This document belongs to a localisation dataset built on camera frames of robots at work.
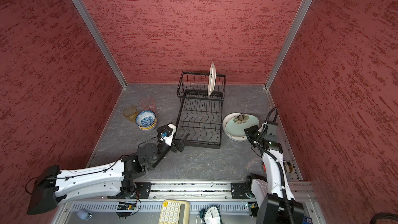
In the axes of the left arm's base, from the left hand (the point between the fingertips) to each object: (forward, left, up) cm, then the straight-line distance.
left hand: (180, 130), depth 72 cm
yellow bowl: (+9, +22, -15) cm, 28 cm away
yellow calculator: (-30, +1, -20) cm, 36 cm away
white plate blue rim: (+6, -31, -20) cm, 38 cm away
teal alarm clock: (-31, -15, -17) cm, 39 cm away
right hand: (+6, -33, -10) cm, 35 cm away
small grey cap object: (-32, +40, -17) cm, 53 cm away
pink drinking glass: (+30, +27, -18) cm, 44 cm away
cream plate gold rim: (+22, -15, +13) cm, 30 cm away
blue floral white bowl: (+16, +25, -16) cm, 34 cm away
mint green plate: (+13, -30, -16) cm, 37 cm away
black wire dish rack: (+24, -9, -20) cm, 33 cm away
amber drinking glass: (+18, +34, -12) cm, 40 cm away
